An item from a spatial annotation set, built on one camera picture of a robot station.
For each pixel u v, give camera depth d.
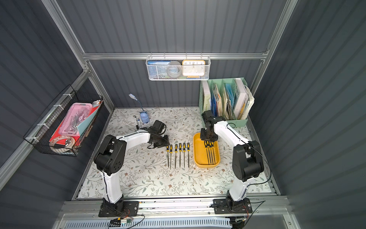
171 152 0.94
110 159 0.52
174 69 0.90
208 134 0.77
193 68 0.88
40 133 0.61
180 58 0.89
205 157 0.91
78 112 0.75
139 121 1.11
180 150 0.96
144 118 1.06
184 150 0.96
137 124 1.08
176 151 0.94
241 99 0.96
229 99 0.95
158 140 0.84
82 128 0.63
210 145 0.96
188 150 0.96
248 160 0.48
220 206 0.73
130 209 0.74
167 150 0.94
